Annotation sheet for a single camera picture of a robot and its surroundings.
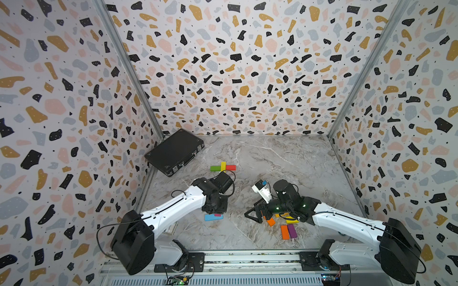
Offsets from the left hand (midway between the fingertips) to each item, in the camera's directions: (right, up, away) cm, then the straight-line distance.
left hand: (223, 209), depth 80 cm
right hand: (+12, +1, -5) cm, 13 cm away
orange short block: (+28, -11, +2) cm, 30 cm away
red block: (+2, +17, +26) cm, 31 cm away
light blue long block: (-6, -5, +5) cm, 9 cm away
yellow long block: (-3, +18, +26) cm, 31 cm away
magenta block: (-2, 0, -7) cm, 7 cm away
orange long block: (+22, -7, +4) cm, 24 cm away
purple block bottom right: (+31, -11, +2) cm, 33 cm away
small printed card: (-24, -9, +1) cm, 25 cm away
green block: (-7, +16, +25) cm, 31 cm away
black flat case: (-31, +26, +26) cm, 48 cm away
